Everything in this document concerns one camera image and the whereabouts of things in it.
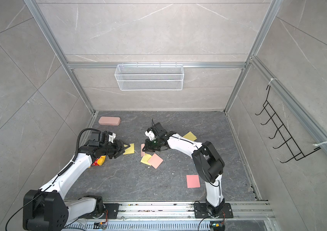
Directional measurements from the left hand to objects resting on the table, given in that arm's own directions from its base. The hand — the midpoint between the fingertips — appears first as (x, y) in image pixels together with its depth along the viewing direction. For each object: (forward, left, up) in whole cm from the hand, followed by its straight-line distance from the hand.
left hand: (129, 145), depth 82 cm
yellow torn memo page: (-2, -7, -14) cm, 16 cm away
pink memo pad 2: (-17, -37, -16) cm, 43 cm away
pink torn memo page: (-4, -14, -15) cm, 21 cm away
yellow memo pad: (+3, +3, -12) cm, 12 cm away
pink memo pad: (-2, -7, -7) cm, 10 cm away
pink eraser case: (+35, +25, -17) cm, 46 cm away
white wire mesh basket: (+46, -11, +15) cm, 50 cm away
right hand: (-1, -8, -5) cm, 9 cm away
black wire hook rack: (-11, -76, +18) cm, 79 cm away
